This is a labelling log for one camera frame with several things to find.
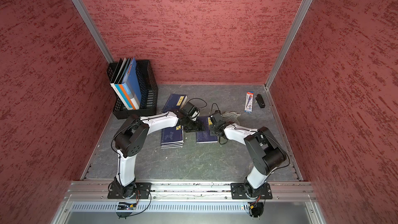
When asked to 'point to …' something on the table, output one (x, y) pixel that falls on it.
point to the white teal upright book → (116, 79)
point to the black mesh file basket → (149, 90)
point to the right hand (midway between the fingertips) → (215, 131)
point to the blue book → (175, 102)
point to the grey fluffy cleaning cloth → (231, 117)
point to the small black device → (260, 101)
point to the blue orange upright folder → (130, 85)
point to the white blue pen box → (249, 102)
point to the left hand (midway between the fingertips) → (200, 132)
